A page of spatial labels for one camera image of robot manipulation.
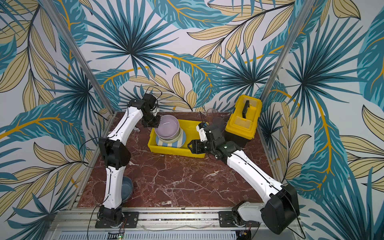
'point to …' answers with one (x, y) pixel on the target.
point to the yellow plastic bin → (189, 127)
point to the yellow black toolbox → (242, 124)
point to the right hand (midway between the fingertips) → (191, 145)
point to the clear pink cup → (212, 112)
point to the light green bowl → (174, 140)
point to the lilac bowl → (168, 128)
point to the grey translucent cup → (218, 122)
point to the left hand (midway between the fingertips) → (157, 125)
